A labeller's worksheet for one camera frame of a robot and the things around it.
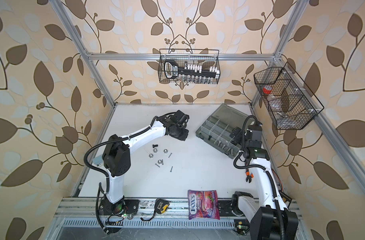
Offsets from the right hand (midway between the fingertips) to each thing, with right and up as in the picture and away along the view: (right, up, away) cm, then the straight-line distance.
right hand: (240, 135), depth 81 cm
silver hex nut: (-43, -12, +12) cm, 47 cm away
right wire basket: (+22, +17, -9) cm, 29 cm away
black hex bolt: (-51, -8, +13) cm, 53 cm away
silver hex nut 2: (-52, -14, +12) cm, 56 cm away
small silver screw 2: (-39, -21, +7) cm, 45 cm away
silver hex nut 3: (-47, -17, +10) cm, 51 cm away
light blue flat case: (-86, -17, +12) cm, 89 cm away
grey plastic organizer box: (-10, -1, +18) cm, 20 cm away
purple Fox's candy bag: (-22, -34, -8) cm, 41 cm away
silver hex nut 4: (-50, -11, +13) cm, 53 cm away
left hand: (-29, -1, +6) cm, 30 cm away
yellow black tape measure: (-42, -34, -9) cm, 55 cm away
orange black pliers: (+6, -24, +2) cm, 25 cm away
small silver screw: (-49, -18, +8) cm, 53 cm away
